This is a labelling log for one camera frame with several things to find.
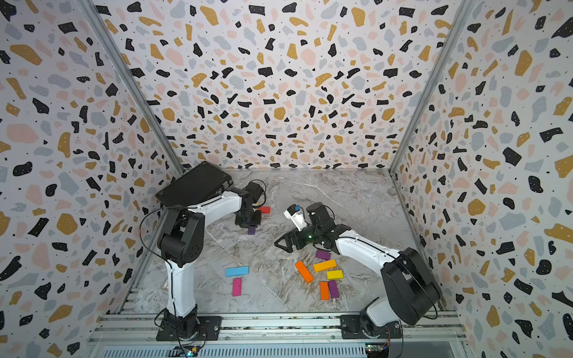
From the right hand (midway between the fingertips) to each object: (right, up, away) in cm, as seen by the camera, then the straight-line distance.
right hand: (285, 239), depth 82 cm
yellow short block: (+19, -15, +4) cm, 25 cm away
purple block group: (-16, 0, +16) cm, 22 cm away
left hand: (-13, +3, +16) cm, 21 cm away
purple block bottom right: (+18, -19, +1) cm, 26 cm away
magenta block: (-18, -18, +2) cm, 26 cm away
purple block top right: (+15, -9, +12) cm, 22 cm away
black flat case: (-42, +23, +31) cm, 57 cm away
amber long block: (+15, -12, +6) cm, 20 cm away
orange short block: (+14, -19, 0) cm, 24 cm away
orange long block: (+7, -14, +5) cm, 17 cm away
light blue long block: (-19, -13, +4) cm, 23 cm away
